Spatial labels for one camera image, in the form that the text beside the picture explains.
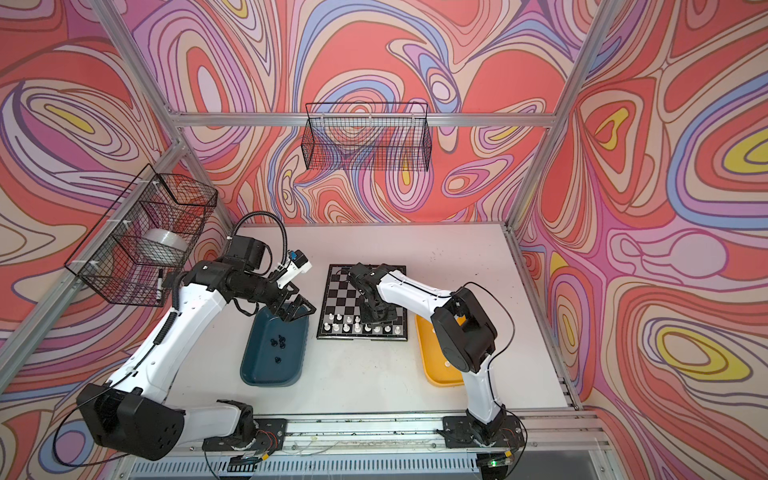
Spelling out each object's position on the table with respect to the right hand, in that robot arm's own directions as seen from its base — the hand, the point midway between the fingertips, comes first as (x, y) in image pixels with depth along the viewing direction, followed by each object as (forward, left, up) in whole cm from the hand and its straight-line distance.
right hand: (380, 330), depth 88 cm
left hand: (+2, +18, +18) cm, 26 cm away
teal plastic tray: (-4, +32, -3) cm, 32 cm away
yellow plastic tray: (-10, -17, -4) cm, 20 cm away
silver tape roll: (+13, +53, +30) cm, 62 cm away
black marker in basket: (+3, +53, +23) cm, 58 cm away
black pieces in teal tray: (-3, +29, -3) cm, 30 cm away
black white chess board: (+7, +12, -1) cm, 14 cm away
